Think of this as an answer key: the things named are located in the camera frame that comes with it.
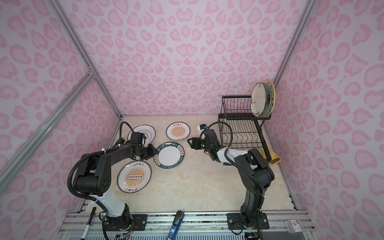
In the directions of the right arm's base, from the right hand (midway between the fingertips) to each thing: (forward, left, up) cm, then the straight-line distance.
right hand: (192, 139), depth 92 cm
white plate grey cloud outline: (+14, +33, -11) cm, 38 cm away
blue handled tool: (-41, +5, -8) cm, 42 cm away
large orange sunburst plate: (-20, +34, -11) cm, 41 cm away
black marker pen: (-44, +49, -10) cm, 66 cm away
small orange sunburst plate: (+15, +12, -11) cm, 22 cm away
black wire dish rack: (+18, -34, -10) cm, 40 cm away
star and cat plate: (+9, -43, +24) cm, 50 cm away
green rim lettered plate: (-5, +15, -12) cm, 20 cm away
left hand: (-4, +22, -8) cm, 24 cm away
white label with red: (-42, -51, -10) cm, 67 cm away
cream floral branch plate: (+16, -39, +17) cm, 46 cm away
